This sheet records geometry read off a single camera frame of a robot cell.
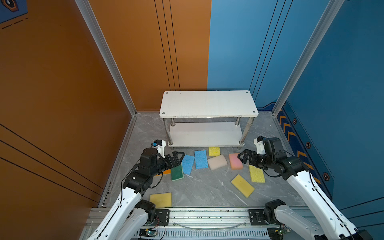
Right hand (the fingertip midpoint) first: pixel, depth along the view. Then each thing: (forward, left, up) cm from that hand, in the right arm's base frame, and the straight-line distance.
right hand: (243, 158), depth 75 cm
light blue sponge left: (+5, +30, -16) cm, 34 cm away
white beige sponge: (+7, +11, -17) cm, 21 cm away
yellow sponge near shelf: (+13, +13, -16) cm, 25 cm away
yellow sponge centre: (-9, -3, -17) cm, 19 cm away
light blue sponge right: (+7, +21, -15) cm, 27 cm away
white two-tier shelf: (+43, +20, -16) cm, 50 cm away
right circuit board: (-29, -14, -19) cm, 38 cm away
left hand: (+1, +32, +2) cm, 32 cm away
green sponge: (-1, +35, -15) cm, 38 cm away
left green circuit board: (-29, +47, -18) cm, 58 cm away
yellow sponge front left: (-16, +42, -16) cm, 48 cm away
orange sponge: (0, +41, -15) cm, 43 cm away
